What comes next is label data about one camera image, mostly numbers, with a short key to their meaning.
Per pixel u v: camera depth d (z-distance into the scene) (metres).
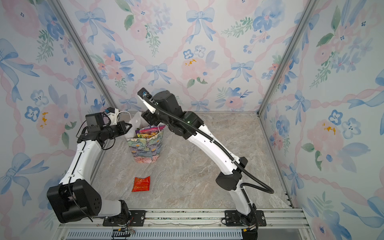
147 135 0.79
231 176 0.46
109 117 0.67
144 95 0.50
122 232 0.73
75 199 0.41
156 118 0.56
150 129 0.76
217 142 0.46
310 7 0.69
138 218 0.74
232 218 0.73
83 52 0.84
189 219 0.75
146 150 0.82
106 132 0.68
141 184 0.83
